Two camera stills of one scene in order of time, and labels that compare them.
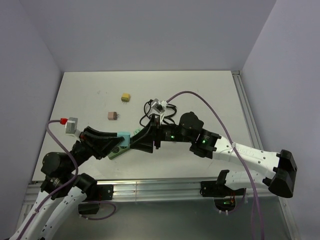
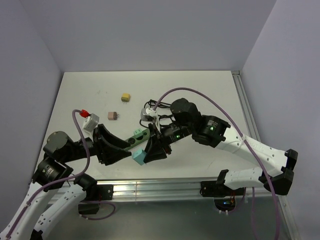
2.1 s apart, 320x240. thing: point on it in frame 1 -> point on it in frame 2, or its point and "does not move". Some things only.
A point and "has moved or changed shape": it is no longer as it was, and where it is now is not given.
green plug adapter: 136,131 does not move
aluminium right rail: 252,130 does not move
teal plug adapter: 126,135 -> 138,155
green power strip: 117,151 has moved or changed shape
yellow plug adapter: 125,97 does not move
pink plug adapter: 113,116 does not move
